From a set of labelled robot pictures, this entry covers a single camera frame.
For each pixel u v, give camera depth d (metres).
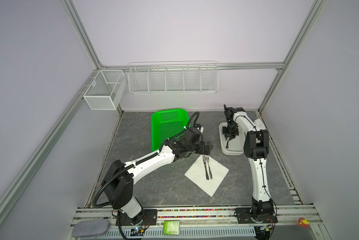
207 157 0.94
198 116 0.66
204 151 0.70
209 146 0.71
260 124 1.01
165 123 1.12
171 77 0.99
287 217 0.74
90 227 0.69
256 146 0.64
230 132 0.94
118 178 0.45
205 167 0.91
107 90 1.03
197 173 0.89
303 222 0.68
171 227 0.69
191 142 0.62
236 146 0.96
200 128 0.74
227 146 1.00
